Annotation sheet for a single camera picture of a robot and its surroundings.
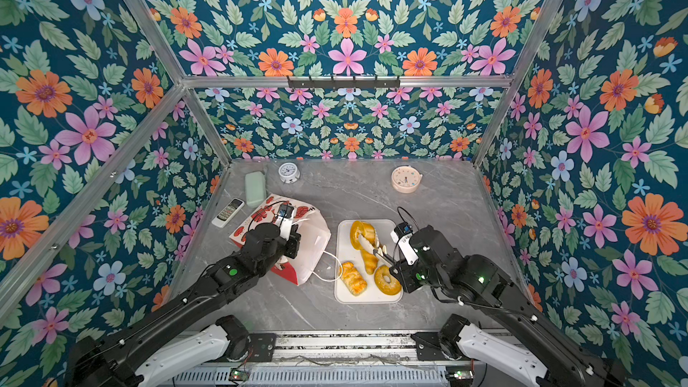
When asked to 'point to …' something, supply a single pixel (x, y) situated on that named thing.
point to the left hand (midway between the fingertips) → (300, 221)
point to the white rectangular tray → (343, 250)
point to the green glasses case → (255, 188)
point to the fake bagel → (392, 288)
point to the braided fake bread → (352, 279)
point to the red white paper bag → (313, 230)
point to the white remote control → (227, 212)
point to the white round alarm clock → (288, 173)
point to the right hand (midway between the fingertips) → (392, 268)
